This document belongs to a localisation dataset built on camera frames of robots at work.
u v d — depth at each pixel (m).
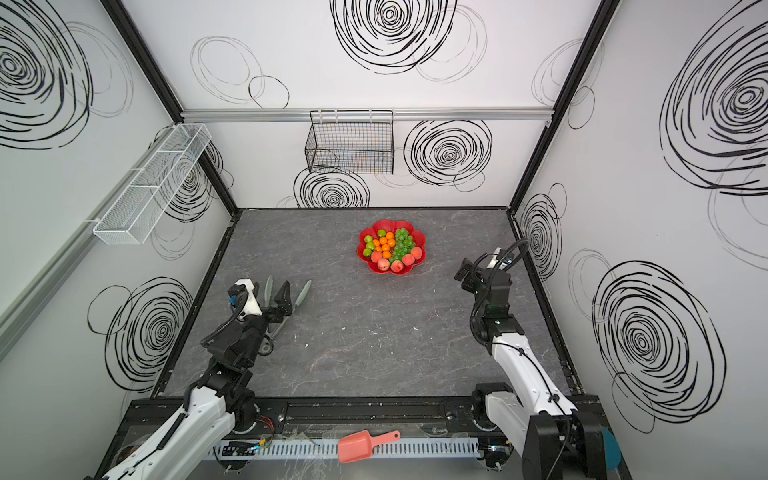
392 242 1.07
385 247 1.05
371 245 1.05
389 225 1.12
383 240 1.08
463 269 0.76
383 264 0.99
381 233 1.08
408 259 0.99
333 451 0.69
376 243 1.07
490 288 0.61
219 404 0.57
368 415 0.76
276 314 0.71
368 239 1.06
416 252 1.00
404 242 1.05
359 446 0.70
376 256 1.02
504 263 0.71
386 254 1.03
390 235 1.09
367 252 1.02
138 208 0.74
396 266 0.99
